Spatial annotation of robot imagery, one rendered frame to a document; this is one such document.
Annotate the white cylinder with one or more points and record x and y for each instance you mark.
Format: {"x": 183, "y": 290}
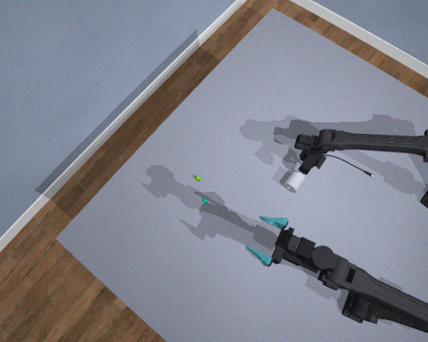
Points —
{"x": 294, "y": 181}

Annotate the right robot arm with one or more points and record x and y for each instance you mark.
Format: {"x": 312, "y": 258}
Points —
{"x": 320, "y": 145}

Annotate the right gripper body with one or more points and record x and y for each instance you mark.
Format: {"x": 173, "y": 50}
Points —
{"x": 318, "y": 165}

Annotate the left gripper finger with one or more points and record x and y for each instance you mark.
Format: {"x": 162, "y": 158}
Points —
{"x": 282, "y": 221}
{"x": 260, "y": 256}

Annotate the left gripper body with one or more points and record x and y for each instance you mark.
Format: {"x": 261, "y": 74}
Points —
{"x": 282, "y": 243}

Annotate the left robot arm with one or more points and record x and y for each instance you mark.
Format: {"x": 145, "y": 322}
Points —
{"x": 375, "y": 299}

